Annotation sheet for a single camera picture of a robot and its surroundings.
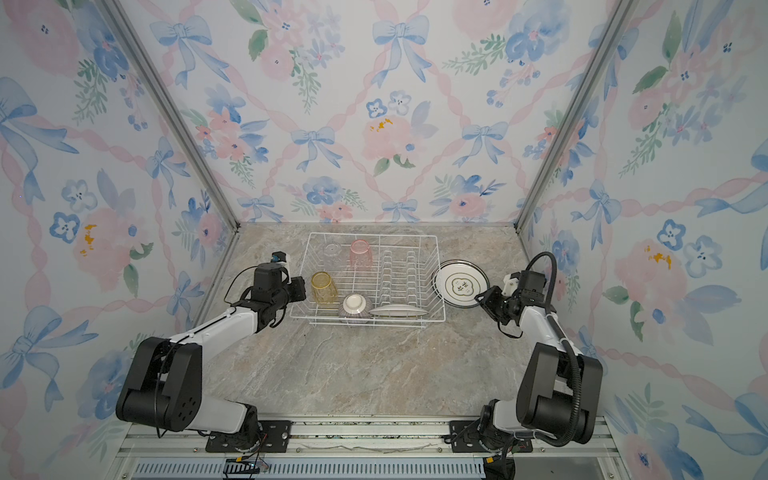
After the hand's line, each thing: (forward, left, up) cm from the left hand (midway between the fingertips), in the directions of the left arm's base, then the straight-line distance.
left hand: (304, 279), depth 92 cm
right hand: (-5, -53, -2) cm, 54 cm away
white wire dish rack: (+7, -20, -10) cm, 23 cm away
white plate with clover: (+4, -49, -7) cm, 50 cm away
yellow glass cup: (-3, -6, -1) cm, 7 cm away
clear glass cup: (+11, -7, +1) cm, 13 cm away
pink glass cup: (+10, -17, -3) cm, 20 cm away
